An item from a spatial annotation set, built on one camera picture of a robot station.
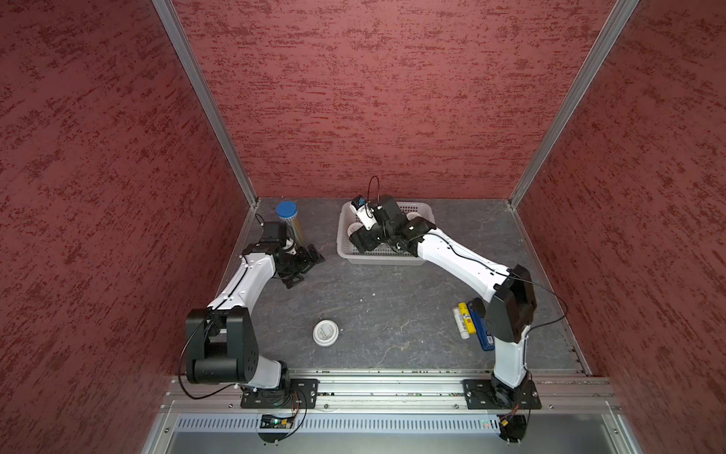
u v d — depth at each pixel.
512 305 0.47
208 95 0.87
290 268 0.74
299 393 0.76
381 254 0.74
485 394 0.73
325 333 0.79
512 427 0.69
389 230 0.63
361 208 0.72
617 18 0.71
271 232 0.71
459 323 0.85
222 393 0.45
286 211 0.90
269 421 0.72
